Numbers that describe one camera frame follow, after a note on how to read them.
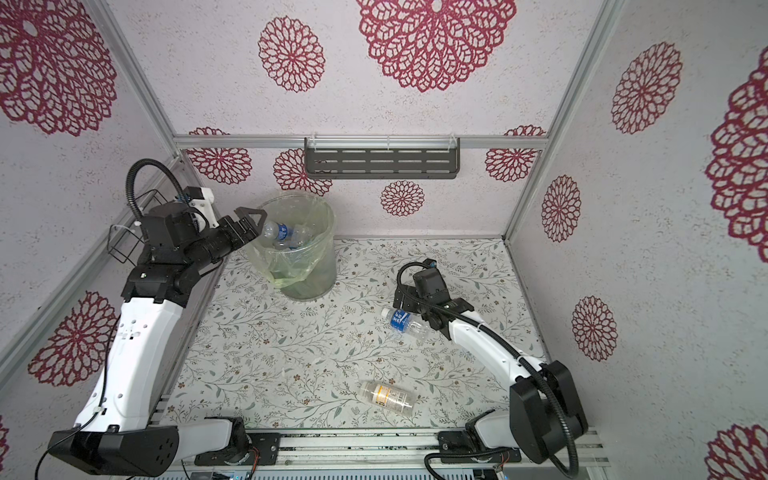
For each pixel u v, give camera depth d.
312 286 0.95
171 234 0.47
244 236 0.59
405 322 0.91
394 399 0.77
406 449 0.76
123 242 0.73
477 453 0.60
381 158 0.93
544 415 0.41
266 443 0.74
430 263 0.76
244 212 0.59
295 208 0.97
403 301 0.77
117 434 0.37
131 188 0.45
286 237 0.94
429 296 0.65
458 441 0.75
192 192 0.57
